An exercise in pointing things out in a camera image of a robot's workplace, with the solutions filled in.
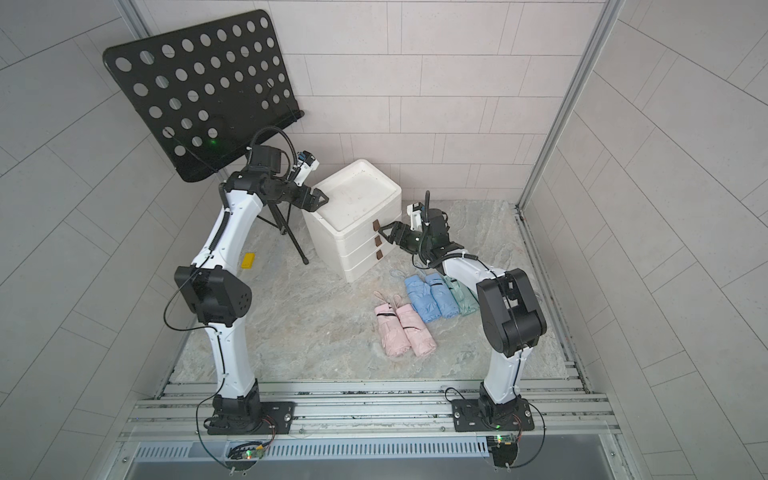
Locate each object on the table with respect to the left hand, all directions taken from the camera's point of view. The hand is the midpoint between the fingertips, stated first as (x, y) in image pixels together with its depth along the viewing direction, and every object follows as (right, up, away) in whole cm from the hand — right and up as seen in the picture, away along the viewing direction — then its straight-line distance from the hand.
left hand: (321, 188), depth 88 cm
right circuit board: (+46, -61, -22) cm, 80 cm away
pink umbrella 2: (+29, -43, -7) cm, 52 cm away
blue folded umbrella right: (+37, -34, -1) cm, 50 cm away
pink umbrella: (+22, -42, -6) cm, 47 cm away
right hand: (+19, -13, +1) cm, 23 cm away
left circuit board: (-11, -63, -22) cm, 67 cm away
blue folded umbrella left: (+30, -33, +1) cm, 45 cm away
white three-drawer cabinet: (+8, -13, -8) cm, 17 cm away
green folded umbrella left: (+42, -33, 0) cm, 54 cm away
